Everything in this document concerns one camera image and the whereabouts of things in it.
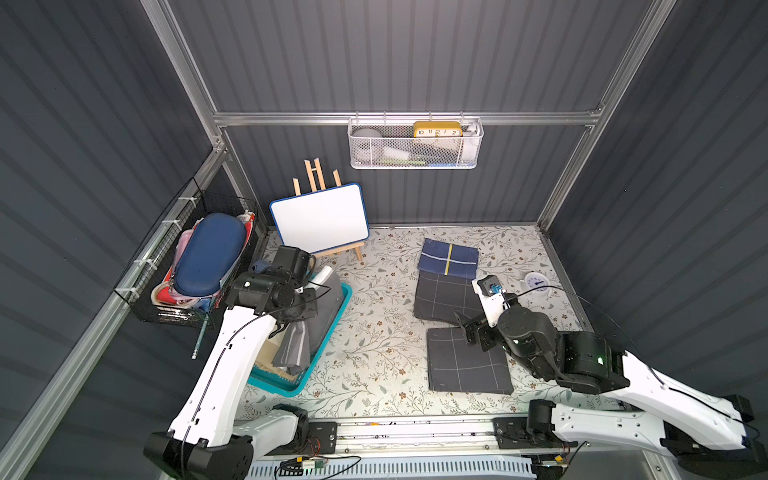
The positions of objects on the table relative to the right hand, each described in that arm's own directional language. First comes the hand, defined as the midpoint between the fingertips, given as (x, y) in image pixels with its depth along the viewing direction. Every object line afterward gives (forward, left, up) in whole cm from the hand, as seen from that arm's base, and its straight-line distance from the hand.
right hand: (479, 303), depth 64 cm
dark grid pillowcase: (-3, +1, -29) cm, 29 cm away
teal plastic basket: (-12, +44, -21) cm, 50 cm away
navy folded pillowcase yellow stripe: (+35, -2, -29) cm, 46 cm away
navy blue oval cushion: (+9, +60, +5) cm, 61 cm away
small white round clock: (+24, -30, -28) cm, 47 cm away
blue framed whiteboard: (+36, +42, -9) cm, 56 cm away
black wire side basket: (+1, +71, +4) cm, 71 cm away
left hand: (+2, +41, -6) cm, 41 cm away
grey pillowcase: (-6, +39, -7) cm, 40 cm away
